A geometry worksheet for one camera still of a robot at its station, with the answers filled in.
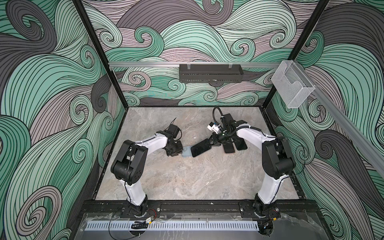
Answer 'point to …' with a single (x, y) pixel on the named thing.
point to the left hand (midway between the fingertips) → (182, 151)
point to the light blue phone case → (186, 151)
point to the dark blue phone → (200, 147)
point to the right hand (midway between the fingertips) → (207, 144)
